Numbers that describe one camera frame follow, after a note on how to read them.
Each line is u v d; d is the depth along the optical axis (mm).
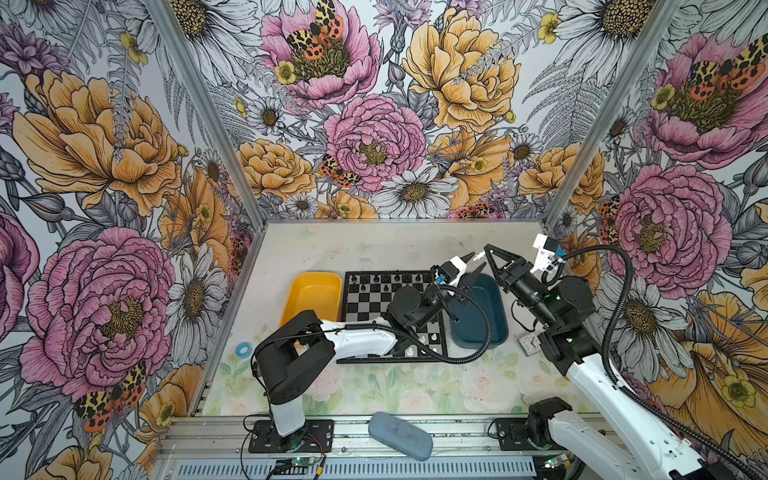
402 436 719
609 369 486
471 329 932
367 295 993
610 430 476
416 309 567
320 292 1010
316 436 734
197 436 759
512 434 738
